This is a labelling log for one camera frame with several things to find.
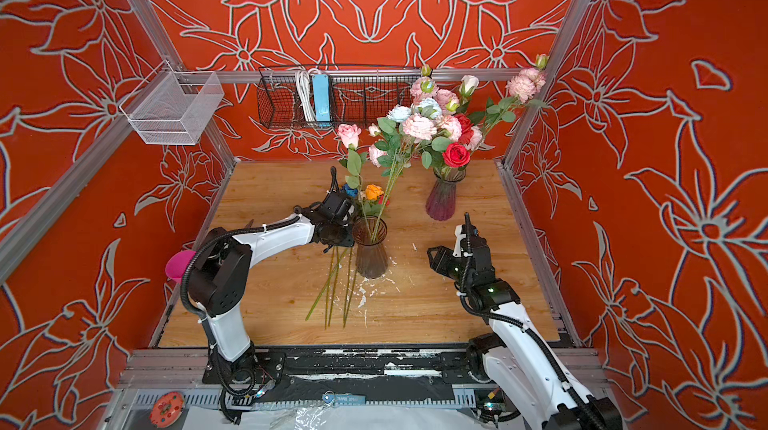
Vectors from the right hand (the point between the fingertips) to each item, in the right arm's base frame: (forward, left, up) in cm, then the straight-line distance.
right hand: (429, 251), depth 81 cm
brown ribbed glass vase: (+3, +17, -7) cm, 18 cm away
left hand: (+10, +22, -7) cm, 25 cm away
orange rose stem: (+25, +16, -4) cm, 30 cm away
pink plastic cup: (-4, +67, +4) cm, 67 cm away
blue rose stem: (+17, +22, +8) cm, 29 cm away
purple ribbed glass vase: (+23, -8, -8) cm, 26 cm away
